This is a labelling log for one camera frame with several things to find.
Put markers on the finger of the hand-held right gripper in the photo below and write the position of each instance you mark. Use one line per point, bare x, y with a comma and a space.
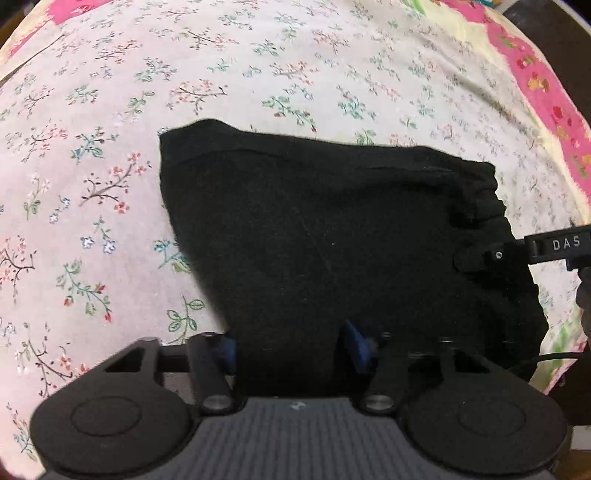
489, 256

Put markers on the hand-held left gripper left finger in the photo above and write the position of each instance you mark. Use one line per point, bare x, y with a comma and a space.
229, 355

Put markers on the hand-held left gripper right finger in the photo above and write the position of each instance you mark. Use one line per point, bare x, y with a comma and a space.
355, 346

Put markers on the black pants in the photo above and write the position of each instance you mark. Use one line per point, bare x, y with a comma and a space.
323, 221

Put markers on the pink yellow cartoon printed blanket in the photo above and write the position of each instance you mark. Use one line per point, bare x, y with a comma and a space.
531, 60

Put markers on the white floral bedsheet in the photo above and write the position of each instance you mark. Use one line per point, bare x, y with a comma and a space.
115, 138

